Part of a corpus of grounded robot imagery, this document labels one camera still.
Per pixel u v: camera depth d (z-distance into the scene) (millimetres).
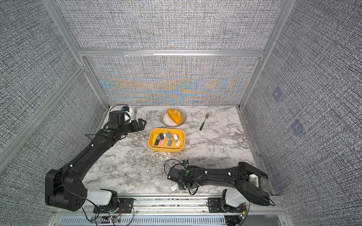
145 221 701
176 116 1050
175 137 975
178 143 972
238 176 453
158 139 994
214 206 729
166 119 1104
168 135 994
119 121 641
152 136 967
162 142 974
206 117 1133
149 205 748
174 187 790
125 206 736
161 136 980
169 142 975
